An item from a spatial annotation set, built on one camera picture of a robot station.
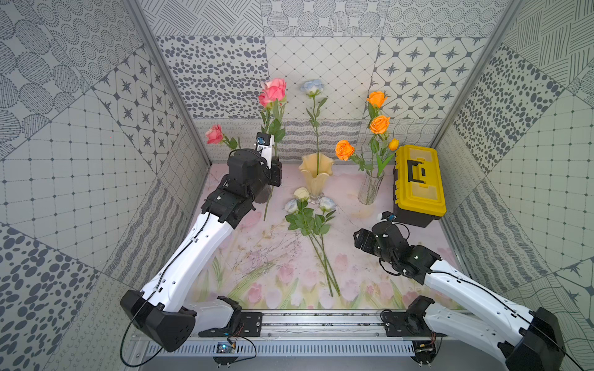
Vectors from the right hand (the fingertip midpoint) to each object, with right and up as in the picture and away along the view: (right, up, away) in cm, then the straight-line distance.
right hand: (363, 239), depth 81 cm
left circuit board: (-46, -32, -9) cm, 57 cm away
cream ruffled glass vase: (-16, +20, +13) cm, 29 cm away
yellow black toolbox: (+24, +15, +8) cm, 29 cm away
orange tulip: (+12, +34, +4) cm, 37 cm away
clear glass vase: (+8, +18, +17) cm, 26 cm away
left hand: (-30, +30, -13) cm, 44 cm away
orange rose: (-7, +31, -3) cm, 32 cm away
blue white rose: (-23, +5, +18) cm, 29 cm away
